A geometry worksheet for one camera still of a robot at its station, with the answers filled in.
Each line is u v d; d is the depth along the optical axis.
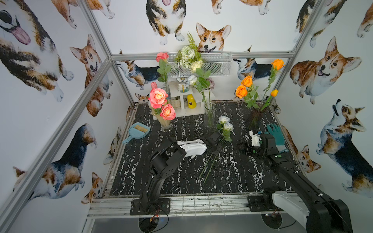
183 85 0.92
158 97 0.61
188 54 0.79
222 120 1.04
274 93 0.84
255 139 0.78
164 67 0.84
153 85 0.87
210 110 0.96
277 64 0.86
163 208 0.73
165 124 0.98
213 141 0.74
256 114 0.93
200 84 0.88
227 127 0.99
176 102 1.13
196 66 0.80
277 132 1.01
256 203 0.74
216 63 0.93
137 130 1.03
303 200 0.48
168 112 0.68
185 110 1.16
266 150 0.65
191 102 1.10
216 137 0.75
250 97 0.90
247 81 0.84
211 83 0.98
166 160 0.51
